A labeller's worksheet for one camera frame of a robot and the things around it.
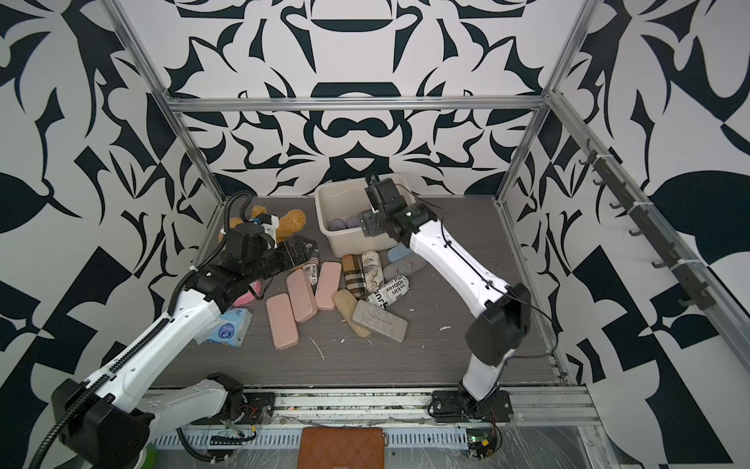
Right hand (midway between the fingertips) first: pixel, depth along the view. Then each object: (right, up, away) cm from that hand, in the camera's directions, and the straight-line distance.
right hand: (379, 209), depth 81 cm
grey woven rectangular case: (+1, -31, +3) cm, 31 cm away
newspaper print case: (-22, -19, +15) cm, 33 cm away
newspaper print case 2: (+3, -25, +9) cm, 27 cm away
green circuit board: (+24, -57, -10) cm, 62 cm away
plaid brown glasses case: (-7, -20, +14) cm, 26 cm away
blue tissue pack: (-41, -34, +2) cm, 53 cm away
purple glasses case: (-9, -3, +28) cm, 30 cm away
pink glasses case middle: (-23, -26, +9) cm, 36 cm away
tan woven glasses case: (-10, -27, +7) cm, 30 cm away
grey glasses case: (+8, -18, +15) cm, 25 cm away
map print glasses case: (-2, -19, +15) cm, 24 cm away
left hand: (-20, -9, -5) cm, 22 cm away
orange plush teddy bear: (-28, -3, +14) cm, 32 cm away
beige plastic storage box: (-13, +3, +26) cm, 29 cm away
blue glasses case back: (+7, -13, +20) cm, 25 cm away
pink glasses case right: (-16, -23, +12) cm, 31 cm away
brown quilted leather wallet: (-9, -55, -14) cm, 58 cm away
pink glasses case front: (-28, -33, +6) cm, 44 cm away
